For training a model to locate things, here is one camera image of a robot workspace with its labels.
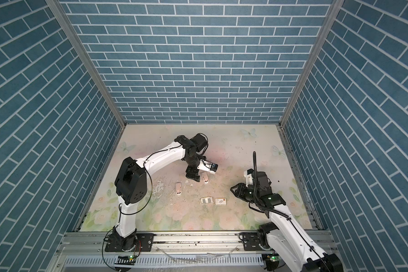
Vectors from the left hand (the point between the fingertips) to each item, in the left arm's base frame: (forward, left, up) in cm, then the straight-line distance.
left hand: (201, 170), depth 89 cm
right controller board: (-40, -31, -9) cm, 51 cm away
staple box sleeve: (-14, -10, -6) cm, 18 cm away
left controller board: (-37, +30, -11) cm, 49 cm away
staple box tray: (-13, -3, -8) cm, 16 cm away
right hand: (-10, -15, +1) cm, 18 cm away
